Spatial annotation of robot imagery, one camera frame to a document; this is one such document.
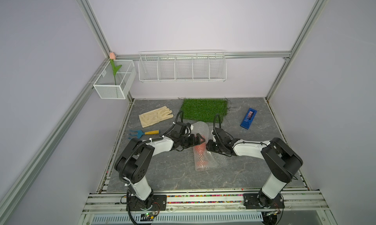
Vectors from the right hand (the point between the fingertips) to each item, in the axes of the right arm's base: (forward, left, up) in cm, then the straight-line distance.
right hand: (205, 145), depth 93 cm
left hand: (-1, +3, +5) cm, 6 cm away
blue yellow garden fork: (+10, +44, 0) cm, 45 cm away
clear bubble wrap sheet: (-9, -6, 0) cm, 11 cm away
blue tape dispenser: (+19, -31, +4) cm, 37 cm away
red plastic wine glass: (-9, +3, +6) cm, 12 cm away
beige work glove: (+24, +38, -1) cm, 45 cm away
